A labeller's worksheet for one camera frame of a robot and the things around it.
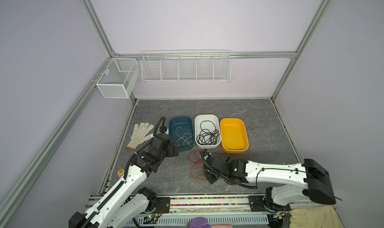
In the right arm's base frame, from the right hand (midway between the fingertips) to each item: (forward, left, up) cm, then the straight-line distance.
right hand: (205, 172), depth 76 cm
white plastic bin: (+37, -7, -3) cm, 38 cm away
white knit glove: (+28, +45, -9) cm, 54 cm away
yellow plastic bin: (+27, -21, -12) cm, 36 cm away
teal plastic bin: (+30, +16, -7) cm, 35 cm away
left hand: (+11, +20, +7) cm, 24 cm away
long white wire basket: (+62, +12, +22) cm, 67 cm away
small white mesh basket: (+56, +58, +18) cm, 83 cm away
